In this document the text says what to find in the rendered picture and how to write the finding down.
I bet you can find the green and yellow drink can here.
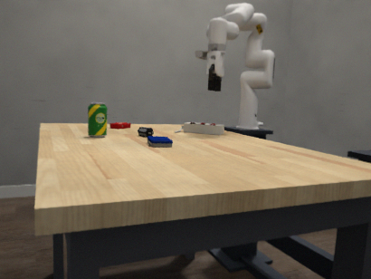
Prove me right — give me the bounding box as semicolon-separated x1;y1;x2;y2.
88;102;107;138

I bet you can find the grey power strip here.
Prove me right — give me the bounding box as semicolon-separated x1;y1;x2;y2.
175;122;224;135

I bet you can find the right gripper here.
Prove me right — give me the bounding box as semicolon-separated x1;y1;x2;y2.
208;51;225;91

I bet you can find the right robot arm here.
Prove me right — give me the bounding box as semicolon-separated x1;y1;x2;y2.
195;3;275;130

